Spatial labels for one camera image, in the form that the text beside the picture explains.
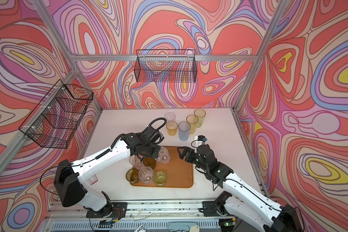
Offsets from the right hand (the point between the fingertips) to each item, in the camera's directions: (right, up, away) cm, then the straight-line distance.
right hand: (183, 153), depth 78 cm
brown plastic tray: (-2, -13, +7) cm, 15 cm away
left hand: (-13, 0, +2) cm, 13 cm away
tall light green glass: (+13, +23, +21) cm, 34 cm away
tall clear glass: (-12, -3, +5) cm, 13 cm away
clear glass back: (-22, -14, +7) cm, 27 cm away
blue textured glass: (+2, +13, +21) cm, 25 cm away
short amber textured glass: (-30, -15, +6) cm, 34 cm away
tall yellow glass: (+8, +19, +24) cm, 31 cm away
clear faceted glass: (-29, -8, +12) cm, 32 cm away
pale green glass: (-14, -15, +6) cm, 21 cm away
